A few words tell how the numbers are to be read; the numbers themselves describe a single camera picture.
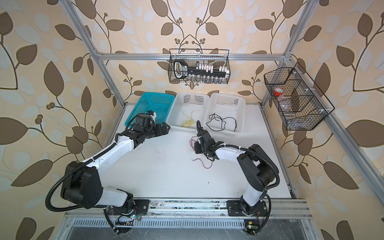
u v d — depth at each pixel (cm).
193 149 96
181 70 85
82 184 43
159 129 77
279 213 73
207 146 72
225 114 116
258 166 48
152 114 79
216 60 92
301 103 73
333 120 58
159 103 119
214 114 105
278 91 81
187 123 107
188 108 119
